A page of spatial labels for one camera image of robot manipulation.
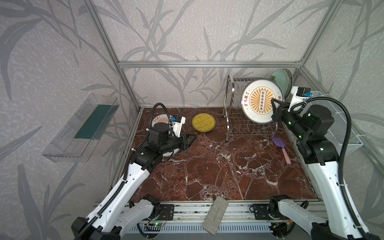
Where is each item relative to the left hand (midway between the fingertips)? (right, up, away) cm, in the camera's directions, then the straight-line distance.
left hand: (197, 132), depth 68 cm
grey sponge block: (+9, -40, +3) cm, 41 cm away
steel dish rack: (+28, +3, +38) cm, 47 cm away
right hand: (+32, +16, -7) cm, 37 cm away
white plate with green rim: (-19, -15, +25) cm, 35 cm away
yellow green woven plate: (+4, +4, +44) cm, 44 cm away
